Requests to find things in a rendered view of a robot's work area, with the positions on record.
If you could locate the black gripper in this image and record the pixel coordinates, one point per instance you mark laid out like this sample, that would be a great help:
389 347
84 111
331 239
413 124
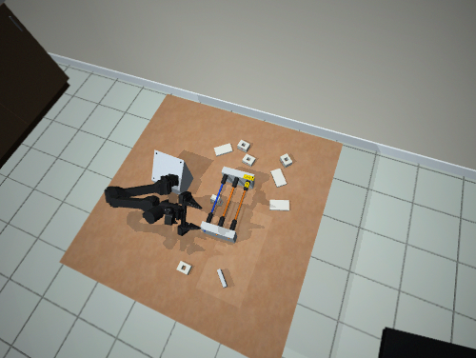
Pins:
185 199

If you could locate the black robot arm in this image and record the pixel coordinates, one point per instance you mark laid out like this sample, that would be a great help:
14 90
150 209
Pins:
153 209

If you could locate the white flat bar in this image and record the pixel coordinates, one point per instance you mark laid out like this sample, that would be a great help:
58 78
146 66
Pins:
222 278

